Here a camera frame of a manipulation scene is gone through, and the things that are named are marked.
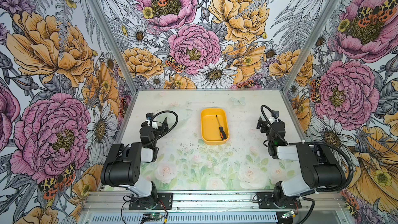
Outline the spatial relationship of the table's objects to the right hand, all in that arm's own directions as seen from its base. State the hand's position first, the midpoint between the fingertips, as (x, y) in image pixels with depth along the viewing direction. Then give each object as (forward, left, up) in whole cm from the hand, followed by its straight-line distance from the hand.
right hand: (268, 121), depth 93 cm
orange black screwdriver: (-5, +27, -5) cm, 28 cm away
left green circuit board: (-44, +63, -9) cm, 77 cm away
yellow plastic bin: (+2, +34, -6) cm, 35 cm away
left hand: (+1, +65, +1) cm, 65 cm away
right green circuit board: (-44, +1, -9) cm, 45 cm away
